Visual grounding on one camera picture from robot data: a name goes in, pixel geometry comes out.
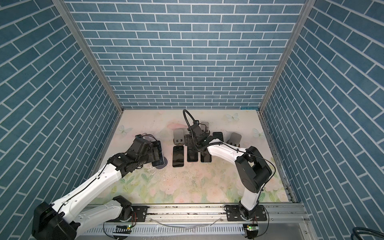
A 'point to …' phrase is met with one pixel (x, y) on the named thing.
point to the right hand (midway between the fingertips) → (189, 136)
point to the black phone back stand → (178, 156)
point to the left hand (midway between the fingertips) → (153, 153)
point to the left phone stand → (163, 165)
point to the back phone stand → (179, 138)
